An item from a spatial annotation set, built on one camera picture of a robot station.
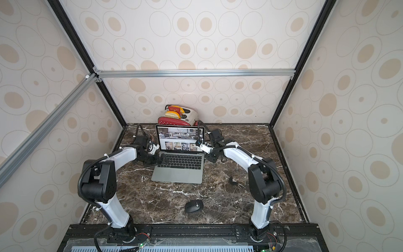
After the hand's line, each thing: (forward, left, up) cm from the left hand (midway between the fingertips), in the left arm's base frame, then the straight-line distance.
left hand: (165, 160), depth 94 cm
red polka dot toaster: (+24, -7, +15) cm, 29 cm away
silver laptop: (+6, -12, -4) cm, 13 cm away
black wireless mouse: (-25, -18, -3) cm, 31 cm away
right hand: (+2, -26, +3) cm, 26 cm away
